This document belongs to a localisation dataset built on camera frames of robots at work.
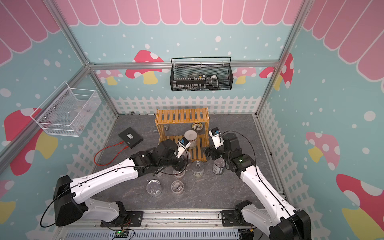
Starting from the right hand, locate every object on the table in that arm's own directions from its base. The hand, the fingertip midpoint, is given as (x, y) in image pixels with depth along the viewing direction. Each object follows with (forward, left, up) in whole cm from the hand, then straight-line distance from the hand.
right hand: (210, 143), depth 79 cm
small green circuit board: (-37, +45, -22) cm, 63 cm away
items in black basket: (+35, +8, +15) cm, 39 cm away
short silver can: (-18, +31, -15) cm, 39 cm away
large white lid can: (-9, +30, -19) cm, 36 cm away
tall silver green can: (-8, -4, -10) cm, 13 cm away
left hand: (-8, +14, -2) cm, 16 cm away
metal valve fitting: (+27, +30, -17) cm, 44 cm away
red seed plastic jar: (-17, +18, -15) cm, 29 cm away
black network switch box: (+18, +54, -17) cm, 60 cm away
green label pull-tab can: (-8, +7, -13) cm, 17 cm away
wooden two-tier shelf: (+13, +12, +8) cm, 20 cm away
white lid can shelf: (+12, +11, -8) cm, 18 cm away
